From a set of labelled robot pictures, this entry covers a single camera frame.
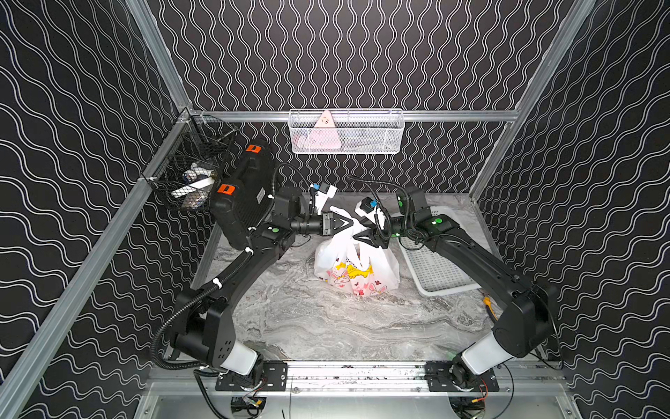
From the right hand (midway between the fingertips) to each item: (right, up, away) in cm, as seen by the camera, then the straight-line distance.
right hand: (358, 226), depth 79 cm
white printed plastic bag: (-2, -12, -4) cm, 12 cm away
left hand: (-2, +2, -7) cm, 8 cm away
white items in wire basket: (-46, +13, -3) cm, 48 cm away
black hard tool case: (-39, +8, +11) cm, 41 cm away
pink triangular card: (-11, +31, +12) cm, 35 cm away
